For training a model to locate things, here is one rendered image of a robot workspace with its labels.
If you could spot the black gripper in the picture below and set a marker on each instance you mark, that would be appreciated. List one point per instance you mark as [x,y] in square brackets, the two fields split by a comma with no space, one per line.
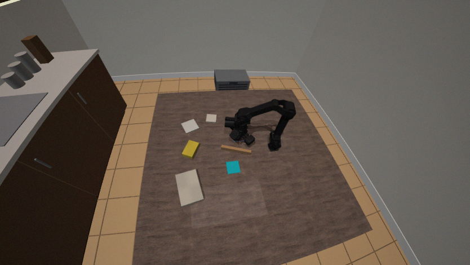
[245,136]

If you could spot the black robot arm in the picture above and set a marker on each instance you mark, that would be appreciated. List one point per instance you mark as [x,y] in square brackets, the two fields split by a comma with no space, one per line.
[243,116]

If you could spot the yellow box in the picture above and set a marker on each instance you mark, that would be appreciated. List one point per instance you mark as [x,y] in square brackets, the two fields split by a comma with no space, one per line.
[190,149]

